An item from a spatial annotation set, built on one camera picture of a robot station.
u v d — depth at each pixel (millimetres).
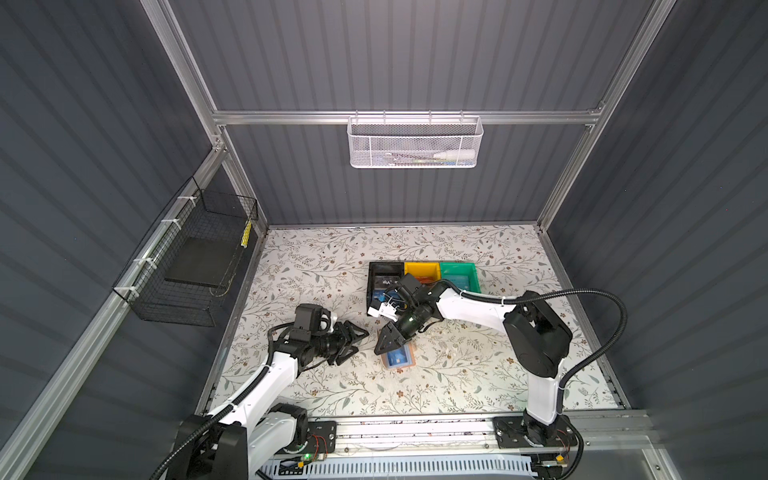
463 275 1047
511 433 732
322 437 722
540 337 513
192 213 774
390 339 752
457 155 867
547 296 489
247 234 838
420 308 691
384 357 856
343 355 756
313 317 679
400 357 866
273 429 570
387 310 799
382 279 1018
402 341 738
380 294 940
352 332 753
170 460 369
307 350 628
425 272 1000
